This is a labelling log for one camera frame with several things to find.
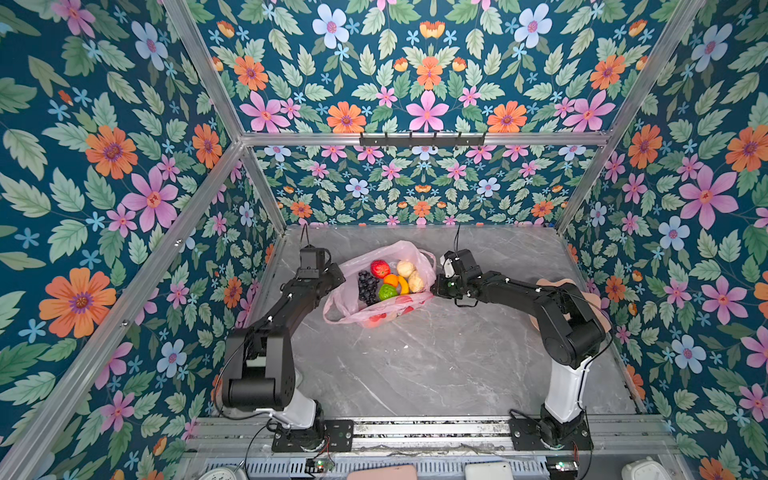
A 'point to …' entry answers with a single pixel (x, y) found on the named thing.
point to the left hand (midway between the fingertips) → (342, 264)
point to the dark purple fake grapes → (367, 287)
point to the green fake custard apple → (387, 291)
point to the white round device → (646, 469)
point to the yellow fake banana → (404, 285)
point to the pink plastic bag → (344, 305)
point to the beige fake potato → (415, 283)
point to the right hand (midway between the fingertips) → (430, 285)
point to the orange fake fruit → (391, 279)
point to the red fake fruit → (379, 268)
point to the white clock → (224, 473)
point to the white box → (488, 471)
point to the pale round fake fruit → (405, 268)
